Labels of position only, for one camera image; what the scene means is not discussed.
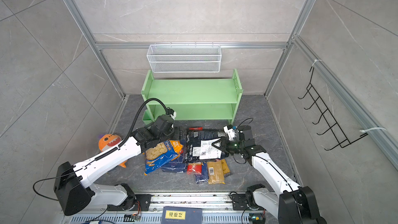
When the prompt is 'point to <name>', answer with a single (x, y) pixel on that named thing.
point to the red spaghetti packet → (194, 168)
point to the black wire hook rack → (327, 115)
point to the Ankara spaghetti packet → (225, 168)
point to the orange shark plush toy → (108, 140)
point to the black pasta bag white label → (207, 151)
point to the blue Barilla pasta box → (178, 165)
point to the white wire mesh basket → (184, 58)
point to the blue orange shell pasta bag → (161, 153)
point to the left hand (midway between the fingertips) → (181, 127)
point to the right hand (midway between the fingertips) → (213, 144)
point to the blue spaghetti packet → (203, 177)
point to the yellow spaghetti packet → (215, 172)
